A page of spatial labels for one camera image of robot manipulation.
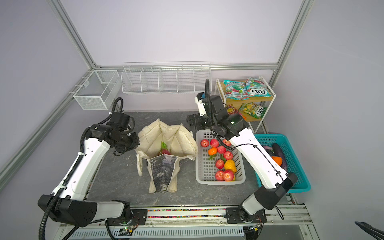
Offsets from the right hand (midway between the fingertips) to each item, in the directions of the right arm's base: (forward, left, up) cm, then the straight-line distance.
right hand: (194, 118), depth 69 cm
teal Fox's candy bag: (+23, -34, +1) cm, 41 cm away
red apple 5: (-15, -13, -30) cm, 36 cm away
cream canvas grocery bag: (-15, +17, -22) cm, 32 cm away
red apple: (+6, -5, -31) cm, 32 cm away
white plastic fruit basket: (-9, -6, -35) cm, 36 cm away
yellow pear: (-9, -19, -29) cm, 36 cm away
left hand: (-8, +29, -12) cm, 32 cm away
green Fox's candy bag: (+23, -37, -17) cm, 47 cm away
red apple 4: (-3, -19, -30) cm, 36 cm away
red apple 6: (-17, -17, -25) cm, 35 cm away
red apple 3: (+2, -16, -31) cm, 35 cm away
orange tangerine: (0, -10, -30) cm, 31 cm away
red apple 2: (+6, -11, -31) cm, 33 cm away
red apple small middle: (-8, -14, -31) cm, 35 cm away
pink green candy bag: (+20, -23, +1) cm, 30 cm away
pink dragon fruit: (+1, +21, -30) cm, 36 cm away
